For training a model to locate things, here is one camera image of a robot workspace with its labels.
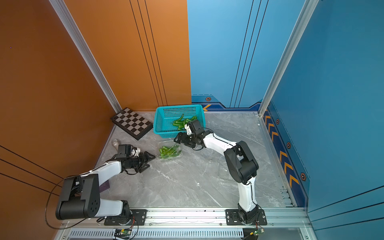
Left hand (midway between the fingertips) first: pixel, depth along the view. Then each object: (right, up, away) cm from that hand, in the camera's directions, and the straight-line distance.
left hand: (153, 158), depth 91 cm
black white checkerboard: (-18, +20, +17) cm, 32 cm away
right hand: (+16, +10, 0) cm, 19 cm away
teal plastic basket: (+1, +27, +25) cm, 37 cm away
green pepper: (+14, +22, +19) cm, 32 cm away
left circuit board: (-9, -33, -19) cm, 39 cm away
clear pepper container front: (+8, +4, +3) cm, 10 cm away
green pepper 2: (+16, +19, +18) cm, 31 cm away
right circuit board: (+56, -29, -22) cm, 67 cm away
